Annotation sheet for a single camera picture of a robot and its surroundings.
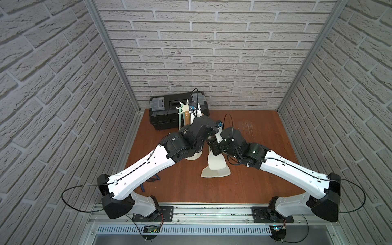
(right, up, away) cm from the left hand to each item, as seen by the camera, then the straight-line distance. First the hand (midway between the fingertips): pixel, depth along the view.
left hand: (209, 118), depth 65 cm
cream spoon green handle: (-14, 0, +5) cm, 15 cm away
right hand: (+1, -10, +8) cm, 13 cm away
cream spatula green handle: (+4, -24, +12) cm, 27 cm away
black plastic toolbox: (-28, +3, +30) cm, 41 cm away
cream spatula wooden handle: (+11, -30, +21) cm, 38 cm away
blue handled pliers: (-33, -35, +20) cm, 53 cm away
